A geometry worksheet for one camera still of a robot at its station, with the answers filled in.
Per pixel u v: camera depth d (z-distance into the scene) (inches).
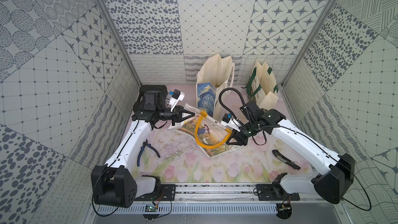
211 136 29.9
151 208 28.2
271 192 26.5
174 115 24.6
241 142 24.7
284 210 28.7
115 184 15.4
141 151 33.9
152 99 23.8
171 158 33.7
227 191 30.1
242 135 25.1
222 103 24.5
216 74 43.6
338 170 15.5
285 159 32.9
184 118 26.9
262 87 43.1
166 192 29.2
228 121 25.4
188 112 26.5
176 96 24.6
